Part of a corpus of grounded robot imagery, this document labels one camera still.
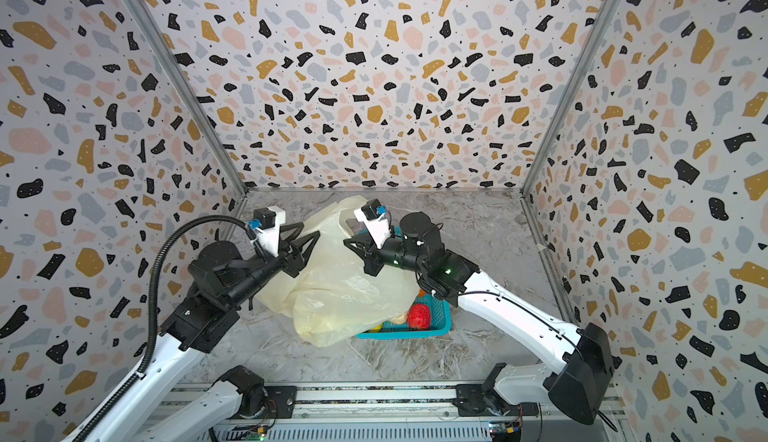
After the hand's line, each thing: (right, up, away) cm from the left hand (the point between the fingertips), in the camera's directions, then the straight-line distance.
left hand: (308, 225), depth 63 cm
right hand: (+7, -3, 0) cm, 8 cm away
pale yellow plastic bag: (+4, -18, +7) cm, 19 cm away
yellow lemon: (+13, -29, +20) cm, 38 cm away
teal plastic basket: (+30, -29, +21) cm, 47 cm away
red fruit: (+24, -26, +19) cm, 40 cm away
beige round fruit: (+20, -27, +21) cm, 40 cm away
